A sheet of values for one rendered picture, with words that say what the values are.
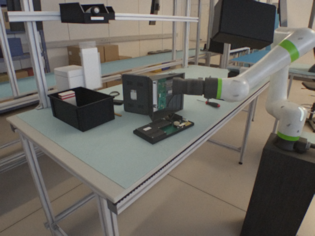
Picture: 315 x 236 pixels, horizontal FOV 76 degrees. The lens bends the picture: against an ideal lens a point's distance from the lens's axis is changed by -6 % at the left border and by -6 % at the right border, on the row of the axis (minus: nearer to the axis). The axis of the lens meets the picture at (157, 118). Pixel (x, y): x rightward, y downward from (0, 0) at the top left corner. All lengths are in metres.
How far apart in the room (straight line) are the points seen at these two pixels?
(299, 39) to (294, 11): 6.26
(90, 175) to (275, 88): 1.12
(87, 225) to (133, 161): 1.22
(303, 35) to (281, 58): 0.15
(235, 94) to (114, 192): 0.61
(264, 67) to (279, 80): 0.29
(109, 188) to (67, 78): 0.77
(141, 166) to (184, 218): 1.21
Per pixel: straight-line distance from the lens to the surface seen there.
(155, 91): 1.02
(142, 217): 1.90
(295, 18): 7.43
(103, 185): 0.68
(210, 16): 4.40
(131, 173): 0.71
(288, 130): 1.34
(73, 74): 1.28
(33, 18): 1.28
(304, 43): 1.20
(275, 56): 1.14
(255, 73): 1.11
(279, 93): 1.41
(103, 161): 0.78
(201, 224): 1.88
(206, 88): 0.93
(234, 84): 0.94
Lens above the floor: 1.44
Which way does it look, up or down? 24 degrees down
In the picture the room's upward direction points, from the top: straight up
